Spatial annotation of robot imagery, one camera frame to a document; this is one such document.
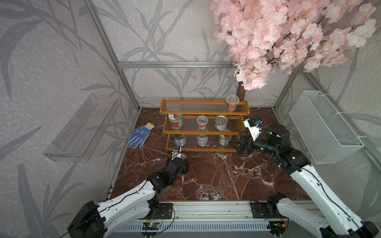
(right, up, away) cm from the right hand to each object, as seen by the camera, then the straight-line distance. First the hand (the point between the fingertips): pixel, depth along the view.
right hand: (234, 136), depth 69 cm
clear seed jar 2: (+1, +18, +8) cm, 19 cm away
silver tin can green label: (-4, +7, +16) cm, 18 cm away
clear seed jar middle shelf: (-15, +7, +16) cm, 23 cm away
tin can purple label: (-29, -4, +22) cm, 37 cm away
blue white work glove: (-58, -3, +36) cm, 69 cm away
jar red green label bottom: (-1, -5, +22) cm, 23 cm away
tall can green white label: (-15, -5, +21) cm, 26 cm away
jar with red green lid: (-30, +7, +15) cm, 35 cm away
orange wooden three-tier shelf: (-24, +16, +50) cm, 58 cm away
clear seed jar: (-26, -13, +13) cm, 32 cm away
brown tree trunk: (+8, +25, +20) cm, 33 cm away
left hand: (-25, -15, +14) cm, 32 cm away
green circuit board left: (-40, -43, +2) cm, 59 cm away
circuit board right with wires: (+22, -46, +5) cm, 52 cm away
